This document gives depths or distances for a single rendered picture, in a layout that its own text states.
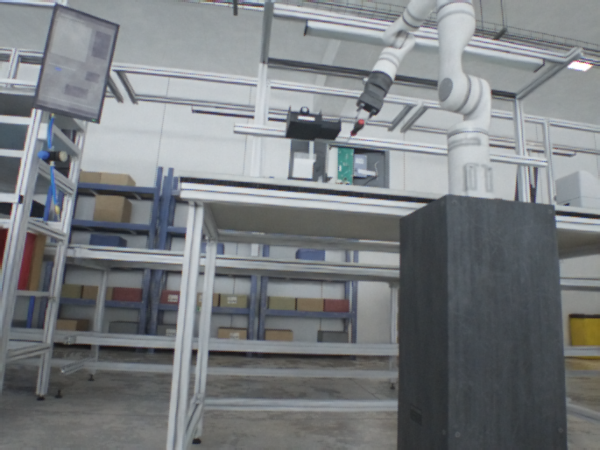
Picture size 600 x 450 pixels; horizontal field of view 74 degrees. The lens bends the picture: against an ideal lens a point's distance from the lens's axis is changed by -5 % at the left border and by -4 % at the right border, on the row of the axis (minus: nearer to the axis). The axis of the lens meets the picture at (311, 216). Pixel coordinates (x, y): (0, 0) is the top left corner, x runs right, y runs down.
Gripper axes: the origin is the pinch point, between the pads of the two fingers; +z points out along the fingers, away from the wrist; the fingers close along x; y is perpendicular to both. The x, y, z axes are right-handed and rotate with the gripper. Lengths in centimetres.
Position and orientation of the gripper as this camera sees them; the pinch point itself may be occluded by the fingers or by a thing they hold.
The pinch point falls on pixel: (357, 128)
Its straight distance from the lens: 131.4
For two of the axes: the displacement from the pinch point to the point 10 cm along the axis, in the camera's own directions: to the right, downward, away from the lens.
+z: -4.1, 8.8, -2.6
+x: 9.0, 4.4, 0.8
